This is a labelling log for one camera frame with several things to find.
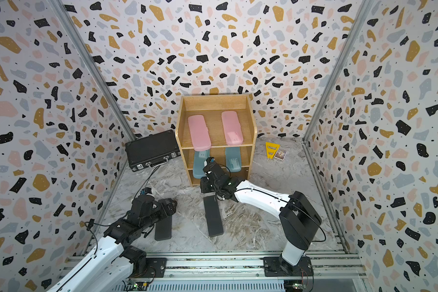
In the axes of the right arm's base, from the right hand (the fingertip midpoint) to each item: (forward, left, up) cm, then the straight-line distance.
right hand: (201, 182), depth 84 cm
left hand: (-9, +13, -5) cm, 17 cm away
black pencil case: (-19, +16, -10) cm, 27 cm away
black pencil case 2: (-12, -5, -14) cm, 19 cm away
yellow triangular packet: (+36, -39, -16) cm, 55 cm away
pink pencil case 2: (+13, -15, +18) cm, 27 cm away
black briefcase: (+29, +36, -11) cm, 48 cm away
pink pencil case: (+13, 0, +18) cm, 22 cm away
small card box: (+30, -43, -15) cm, 55 cm away
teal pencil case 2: (+11, -15, +4) cm, 19 cm away
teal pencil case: (+12, +2, +3) cm, 13 cm away
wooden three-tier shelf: (+18, -9, +18) cm, 27 cm away
